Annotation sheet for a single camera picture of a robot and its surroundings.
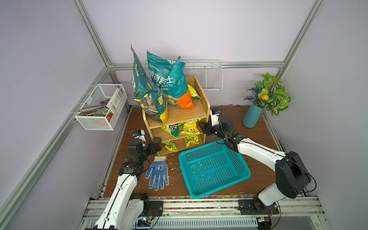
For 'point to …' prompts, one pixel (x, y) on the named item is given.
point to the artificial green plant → (269, 94)
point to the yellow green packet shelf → (173, 129)
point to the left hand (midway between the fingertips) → (155, 142)
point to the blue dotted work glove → (158, 172)
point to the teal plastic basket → (212, 166)
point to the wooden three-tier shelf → (170, 144)
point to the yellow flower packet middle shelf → (190, 127)
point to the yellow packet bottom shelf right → (193, 139)
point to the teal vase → (252, 117)
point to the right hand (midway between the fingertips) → (202, 121)
